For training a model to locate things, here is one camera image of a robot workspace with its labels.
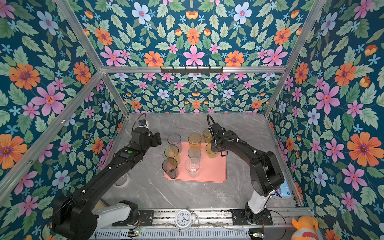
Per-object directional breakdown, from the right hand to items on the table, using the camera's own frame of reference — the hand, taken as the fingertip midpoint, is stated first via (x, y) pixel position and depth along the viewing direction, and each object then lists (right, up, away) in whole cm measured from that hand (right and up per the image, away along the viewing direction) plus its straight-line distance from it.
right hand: (217, 146), depth 91 cm
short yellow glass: (-6, +6, +13) cm, 16 cm away
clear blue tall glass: (-26, +4, 0) cm, 26 cm away
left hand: (-35, +10, -11) cm, 38 cm away
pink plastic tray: (-3, -14, -2) cm, 15 cm away
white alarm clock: (-18, -32, -21) cm, 42 cm away
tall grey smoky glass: (-27, -9, -11) cm, 31 cm away
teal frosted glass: (-14, -4, 0) cm, 15 cm away
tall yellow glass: (-14, +4, +1) cm, 15 cm away
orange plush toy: (+38, -34, -25) cm, 57 cm away
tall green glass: (-28, -3, -1) cm, 28 cm away
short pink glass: (-15, -11, -6) cm, 19 cm away
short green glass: (-5, -2, -4) cm, 7 cm away
